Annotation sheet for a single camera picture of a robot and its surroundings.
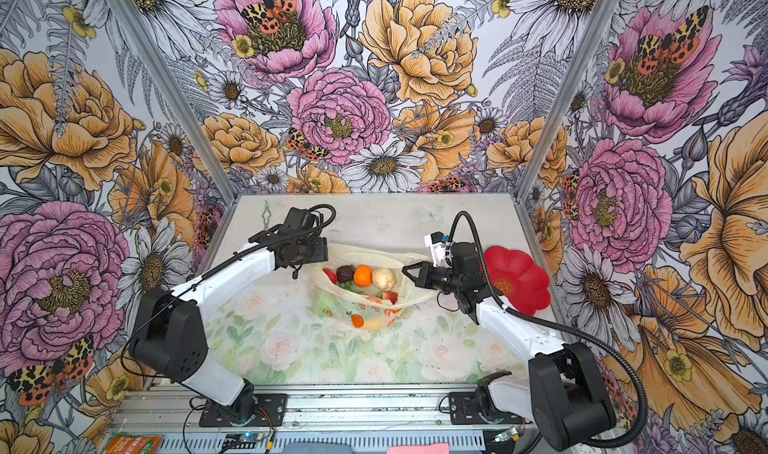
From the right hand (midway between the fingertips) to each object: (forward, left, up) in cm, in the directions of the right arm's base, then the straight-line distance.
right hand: (403, 278), depth 81 cm
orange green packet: (-33, +62, -12) cm, 71 cm away
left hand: (+9, +25, -3) cm, 27 cm away
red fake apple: (+7, +21, -11) cm, 25 cm away
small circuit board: (-33, +38, -15) cm, 52 cm away
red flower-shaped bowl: (+6, -38, -15) cm, 42 cm away
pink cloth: (-35, -7, -16) cm, 39 cm away
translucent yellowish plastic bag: (-4, +13, -9) cm, 16 cm away
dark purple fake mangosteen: (+8, +18, -10) cm, 22 cm away
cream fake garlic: (+6, +5, -9) cm, 12 cm away
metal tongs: (+37, +50, -14) cm, 64 cm away
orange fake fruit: (+7, +12, -9) cm, 16 cm away
